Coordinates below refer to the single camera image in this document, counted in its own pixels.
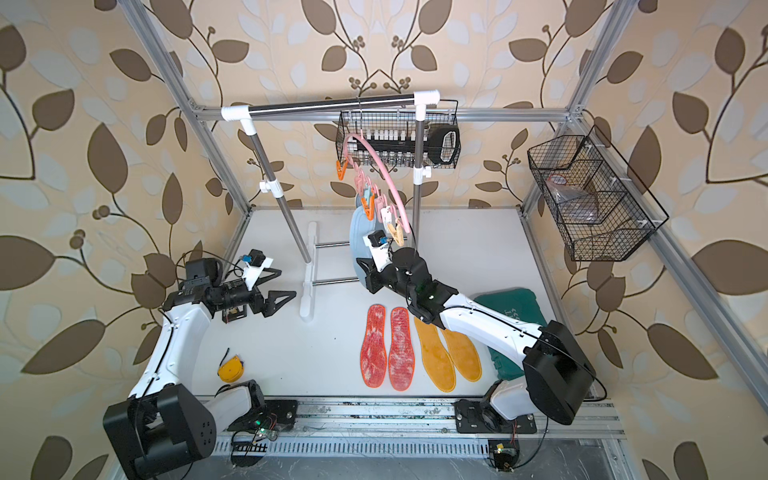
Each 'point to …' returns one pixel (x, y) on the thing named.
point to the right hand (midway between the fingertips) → (360, 258)
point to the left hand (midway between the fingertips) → (284, 282)
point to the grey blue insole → (359, 227)
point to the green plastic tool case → (518, 304)
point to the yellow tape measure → (231, 370)
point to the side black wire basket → (601, 207)
